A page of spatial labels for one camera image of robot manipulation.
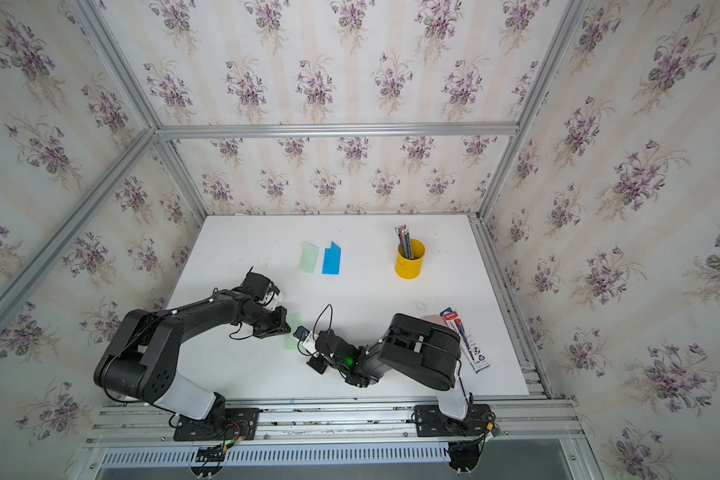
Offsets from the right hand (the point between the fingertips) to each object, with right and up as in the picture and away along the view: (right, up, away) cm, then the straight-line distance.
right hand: (310, 347), depth 87 cm
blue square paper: (+5, +25, +16) cm, 30 cm away
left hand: (-6, +5, +2) cm, 8 cm away
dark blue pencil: (+30, +31, +7) cm, 44 cm away
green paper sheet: (-4, +26, +19) cm, 32 cm away
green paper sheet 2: (-5, +7, +2) cm, 9 cm away
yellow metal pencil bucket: (+31, +23, +9) cm, 40 cm away
